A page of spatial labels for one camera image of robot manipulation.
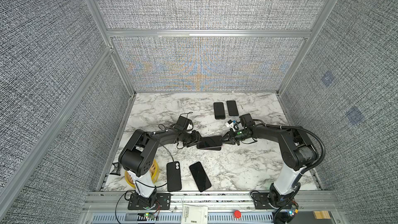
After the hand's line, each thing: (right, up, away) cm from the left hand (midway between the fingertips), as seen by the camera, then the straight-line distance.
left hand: (201, 141), depth 92 cm
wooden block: (+53, -27, -23) cm, 64 cm away
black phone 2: (-1, -16, -12) cm, 20 cm away
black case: (+9, -3, -2) cm, 9 cm away
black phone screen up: (+22, +20, +18) cm, 35 cm away
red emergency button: (+16, -27, -23) cm, 39 cm away
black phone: (+13, +18, +19) cm, 29 cm away
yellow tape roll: (-24, -12, -14) cm, 30 cm away
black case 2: (-15, -16, -9) cm, 24 cm away
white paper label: (-5, -27, -22) cm, 36 cm away
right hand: (+11, +1, -2) cm, 12 cm away
